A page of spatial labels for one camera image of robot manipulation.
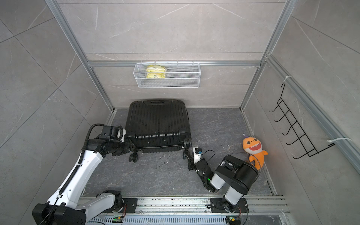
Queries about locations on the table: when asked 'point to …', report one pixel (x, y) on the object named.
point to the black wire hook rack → (288, 116)
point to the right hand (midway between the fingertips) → (190, 154)
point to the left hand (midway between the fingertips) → (132, 145)
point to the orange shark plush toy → (253, 146)
